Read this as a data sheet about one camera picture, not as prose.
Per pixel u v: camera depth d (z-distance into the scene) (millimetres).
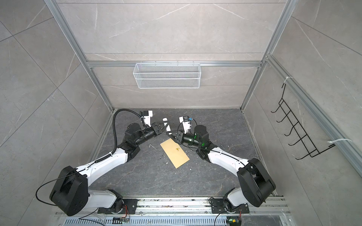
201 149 633
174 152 948
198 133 608
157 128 684
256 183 434
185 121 696
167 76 1007
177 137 685
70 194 409
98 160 491
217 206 730
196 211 732
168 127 728
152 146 975
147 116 700
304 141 639
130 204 773
